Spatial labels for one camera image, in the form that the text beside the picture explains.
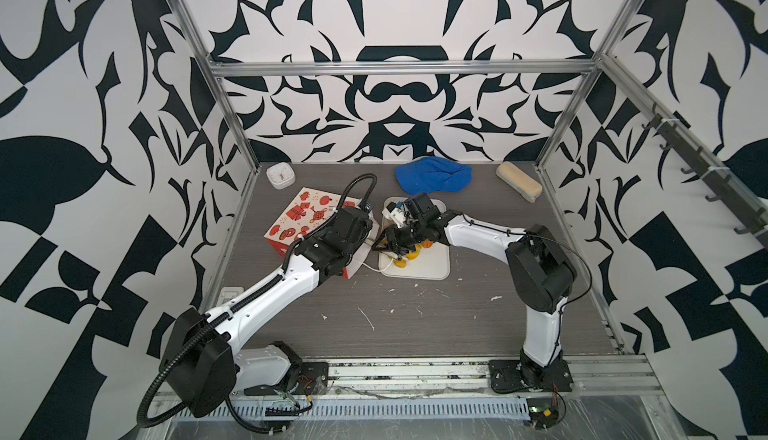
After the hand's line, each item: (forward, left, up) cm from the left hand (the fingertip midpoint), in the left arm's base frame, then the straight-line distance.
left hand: (342, 217), depth 81 cm
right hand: (-4, -9, -9) cm, 14 cm away
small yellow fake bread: (-2, -20, -18) cm, 27 cm away
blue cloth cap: (+29, -30, -16) cm, 45 cm away
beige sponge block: (+26, -61, -17) cm, 69 cm away
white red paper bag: (+9, +12, -8) cm, 17 cm away
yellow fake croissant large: (-5, -16, -17) cm, 24 cm away
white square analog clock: (+31, +26, -16) cm, 43 cm away
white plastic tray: (-5, -26, -18) cm, 32 cm away
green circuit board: (-43, -47, -21) cm, 67 cm away
